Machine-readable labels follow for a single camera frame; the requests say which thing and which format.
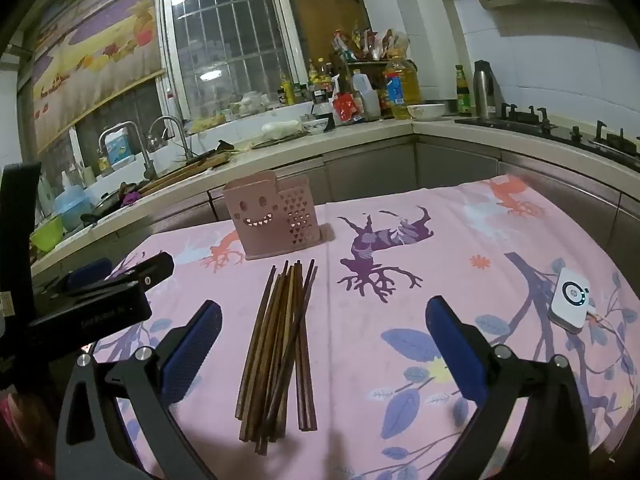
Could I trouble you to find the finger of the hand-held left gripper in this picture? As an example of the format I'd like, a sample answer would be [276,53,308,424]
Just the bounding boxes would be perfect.
[64,258,114,291]
[67,251,175,298]

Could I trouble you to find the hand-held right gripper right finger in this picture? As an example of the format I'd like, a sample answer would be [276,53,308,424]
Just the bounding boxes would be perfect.
[425,296,593,480]

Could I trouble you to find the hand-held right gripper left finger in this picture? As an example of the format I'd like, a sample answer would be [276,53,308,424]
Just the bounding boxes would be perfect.
[55,300,223,480]

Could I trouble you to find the bunch of wooden chopsticks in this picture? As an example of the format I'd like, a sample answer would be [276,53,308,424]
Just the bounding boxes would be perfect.
[235,259,319,457]

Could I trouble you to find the pink chopstick holder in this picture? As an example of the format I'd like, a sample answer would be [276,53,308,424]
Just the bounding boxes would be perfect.
[222,170,333,261]

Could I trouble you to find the person's left forearm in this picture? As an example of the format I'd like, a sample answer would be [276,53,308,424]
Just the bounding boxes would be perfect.
[0,391,57,480]

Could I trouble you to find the green plastic bowl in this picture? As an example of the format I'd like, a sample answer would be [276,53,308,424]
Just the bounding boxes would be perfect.
[30,215,65,253]

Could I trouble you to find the black pan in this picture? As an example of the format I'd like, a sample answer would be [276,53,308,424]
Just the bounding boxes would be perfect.
[80,192,126,226]

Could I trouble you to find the light blue plastic container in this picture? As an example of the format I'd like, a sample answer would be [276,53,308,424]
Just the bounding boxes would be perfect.
[52,185,93,231]

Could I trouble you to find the pale green bottle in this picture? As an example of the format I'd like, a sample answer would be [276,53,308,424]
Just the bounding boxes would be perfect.
[37,170,55,213]

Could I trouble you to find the angular steel faucet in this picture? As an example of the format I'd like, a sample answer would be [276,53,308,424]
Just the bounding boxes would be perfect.
[97,121,158,181]

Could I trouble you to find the wooden cutting board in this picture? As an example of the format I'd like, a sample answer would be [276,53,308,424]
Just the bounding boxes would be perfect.
[135,152,233,196]

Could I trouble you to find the pink printed tablecloth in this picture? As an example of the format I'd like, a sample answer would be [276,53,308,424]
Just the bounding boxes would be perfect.
[92,174,628,480]

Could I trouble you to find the white round-dial device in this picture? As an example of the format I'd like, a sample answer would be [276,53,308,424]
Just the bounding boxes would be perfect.
[547,267,593,333]

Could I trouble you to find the blue white detergent container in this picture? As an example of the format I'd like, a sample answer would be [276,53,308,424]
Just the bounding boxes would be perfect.
[105,127,136,171]

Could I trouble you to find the curved steel faucet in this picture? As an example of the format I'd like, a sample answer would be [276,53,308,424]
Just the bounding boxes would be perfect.
[147,115,193,161]

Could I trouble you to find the dark round board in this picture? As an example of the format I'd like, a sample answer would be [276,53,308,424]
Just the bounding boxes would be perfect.
[250,130,307,150]

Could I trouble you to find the white dough lump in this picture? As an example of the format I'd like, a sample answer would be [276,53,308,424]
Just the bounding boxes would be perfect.
[261,119,301,138]

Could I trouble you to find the pale plastic bag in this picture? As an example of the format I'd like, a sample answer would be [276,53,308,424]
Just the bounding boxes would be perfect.
[239,91,275,117]

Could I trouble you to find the kitchen counter with steel cabinets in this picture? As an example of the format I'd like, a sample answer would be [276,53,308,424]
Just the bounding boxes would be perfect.
[27,110,640,311]

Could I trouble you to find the printed roller blind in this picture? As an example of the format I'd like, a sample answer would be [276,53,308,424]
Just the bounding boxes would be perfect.
[27,0,168,156]

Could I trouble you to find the black gas stove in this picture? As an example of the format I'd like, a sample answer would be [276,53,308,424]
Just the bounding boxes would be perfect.
[454,102,640,173]

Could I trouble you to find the white bowl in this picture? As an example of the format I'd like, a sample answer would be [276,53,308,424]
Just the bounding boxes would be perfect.
[406,102,447,121]

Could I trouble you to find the barred window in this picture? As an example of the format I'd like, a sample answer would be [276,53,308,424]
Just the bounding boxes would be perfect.
[155,0,346,121]

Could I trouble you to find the row of sauce bottles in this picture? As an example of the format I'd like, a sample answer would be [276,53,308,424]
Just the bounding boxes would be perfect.
[277,57,341,106]

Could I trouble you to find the red snack packet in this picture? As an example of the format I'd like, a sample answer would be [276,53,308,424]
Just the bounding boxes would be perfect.
[332,92,365,125]

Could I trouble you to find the green glass bottle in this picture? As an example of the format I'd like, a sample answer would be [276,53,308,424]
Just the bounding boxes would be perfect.
[455,64,472,116]

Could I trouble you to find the steel thermos kettle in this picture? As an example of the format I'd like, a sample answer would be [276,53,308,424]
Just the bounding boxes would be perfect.
[472,60,496,120]

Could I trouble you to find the white plastic jug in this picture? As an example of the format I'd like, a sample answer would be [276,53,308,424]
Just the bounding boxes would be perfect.
[351,71,382,121]

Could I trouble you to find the large cooking oil bottle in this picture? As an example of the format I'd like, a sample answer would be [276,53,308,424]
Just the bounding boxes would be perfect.
[384,49,422,120]

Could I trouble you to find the brown wooden panel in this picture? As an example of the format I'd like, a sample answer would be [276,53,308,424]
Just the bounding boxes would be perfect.
[292,0,371,68]

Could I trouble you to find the pile of snack packets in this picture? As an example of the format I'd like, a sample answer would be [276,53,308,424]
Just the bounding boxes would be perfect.
[332,22,413,63]

